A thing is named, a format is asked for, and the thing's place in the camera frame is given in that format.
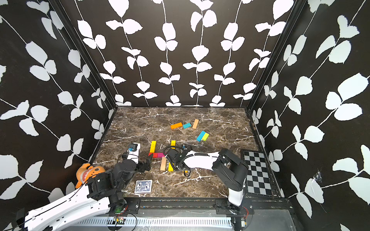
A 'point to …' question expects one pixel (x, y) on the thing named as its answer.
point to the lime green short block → (205, 136)
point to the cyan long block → (199, 138)
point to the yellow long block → (152, 146)
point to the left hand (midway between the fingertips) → (146, 152)
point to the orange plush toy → (84, 172)
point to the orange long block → (176, 125)
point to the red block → (150, 153)
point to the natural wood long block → (195, 123)
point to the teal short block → (186, 126)
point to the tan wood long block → (163, 163)
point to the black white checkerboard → (257, 178)
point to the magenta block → (160, 155)
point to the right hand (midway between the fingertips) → (181, 164)
